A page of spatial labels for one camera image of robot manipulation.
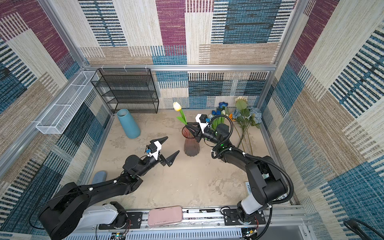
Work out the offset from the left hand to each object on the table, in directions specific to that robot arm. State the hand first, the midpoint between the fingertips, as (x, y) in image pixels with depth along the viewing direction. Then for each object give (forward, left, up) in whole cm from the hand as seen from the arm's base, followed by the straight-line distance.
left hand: (172, 142), depth 72 cm
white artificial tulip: (+40, -33, -21) cm, 56 cm away
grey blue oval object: (-6, +43, -24) cm, 50 cm away
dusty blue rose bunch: (+29, -46, -17) cm, 57 cm away
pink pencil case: (-26, +5, -26) cm, 37 cm away
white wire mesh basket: (+7, +54, +8) cm, 55 cm away
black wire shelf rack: (+50, +34, -6) cm, 60 cm away
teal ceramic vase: (+20, +30, -10) cm, 37 cm away
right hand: (+10, -7, +1) cm, 12 cm away
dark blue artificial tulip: (+38, -29, -19) cm, 51 cm away
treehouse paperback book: (-15, -39, -23) cm, 48 cm away
